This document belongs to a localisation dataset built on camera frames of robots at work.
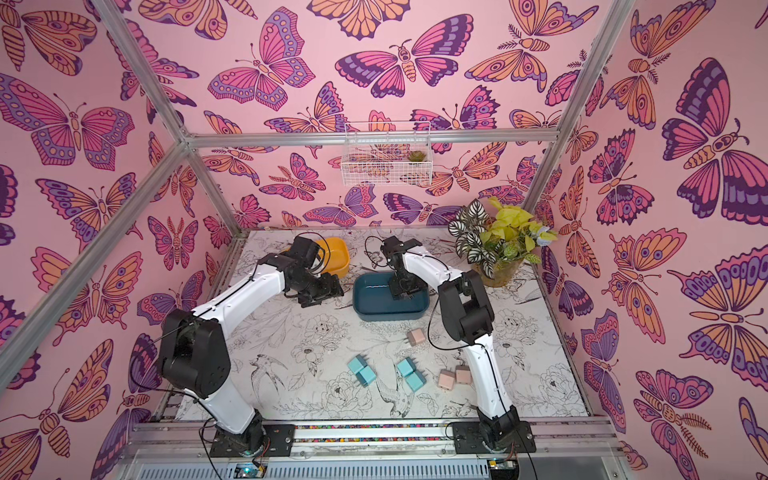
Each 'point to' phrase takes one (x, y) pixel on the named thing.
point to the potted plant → (497, 239)
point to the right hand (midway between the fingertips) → (410, 290)
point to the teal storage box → (373, 299)
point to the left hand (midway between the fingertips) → (338, 293)
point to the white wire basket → (393, 153)
